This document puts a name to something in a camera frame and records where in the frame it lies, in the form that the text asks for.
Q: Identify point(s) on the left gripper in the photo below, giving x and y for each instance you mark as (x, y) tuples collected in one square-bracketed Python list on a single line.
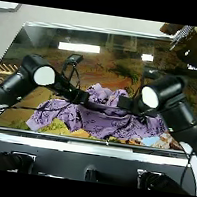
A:
[(81, 97)]

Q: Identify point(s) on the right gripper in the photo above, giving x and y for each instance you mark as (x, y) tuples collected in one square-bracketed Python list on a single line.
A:
[(126, 104)]

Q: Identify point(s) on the brown garment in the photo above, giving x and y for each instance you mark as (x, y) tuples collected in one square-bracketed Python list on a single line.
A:
[(168, 28)]

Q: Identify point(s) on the checked shirt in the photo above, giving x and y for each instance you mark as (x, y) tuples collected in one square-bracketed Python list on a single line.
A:
[(182, 33)]

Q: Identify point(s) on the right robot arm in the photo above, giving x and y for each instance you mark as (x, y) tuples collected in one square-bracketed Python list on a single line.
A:
[(180, 112)]

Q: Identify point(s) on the silver frame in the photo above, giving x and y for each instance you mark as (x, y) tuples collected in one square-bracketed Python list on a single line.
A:
[(89, 150)]

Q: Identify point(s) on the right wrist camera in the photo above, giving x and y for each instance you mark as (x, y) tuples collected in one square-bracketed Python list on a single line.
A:
[(151, 73)]

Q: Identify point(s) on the purple patterned garment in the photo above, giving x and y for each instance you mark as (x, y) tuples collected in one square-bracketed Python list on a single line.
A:
[(100, 122)]

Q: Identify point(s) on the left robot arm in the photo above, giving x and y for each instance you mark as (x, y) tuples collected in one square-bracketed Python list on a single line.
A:
[(17, 84)]

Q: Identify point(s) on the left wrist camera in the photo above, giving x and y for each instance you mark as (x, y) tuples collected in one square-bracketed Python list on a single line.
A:
[(75, 58)]

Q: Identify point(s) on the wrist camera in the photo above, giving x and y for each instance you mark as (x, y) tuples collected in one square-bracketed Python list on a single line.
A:
[(75, 58), (151, 73)]

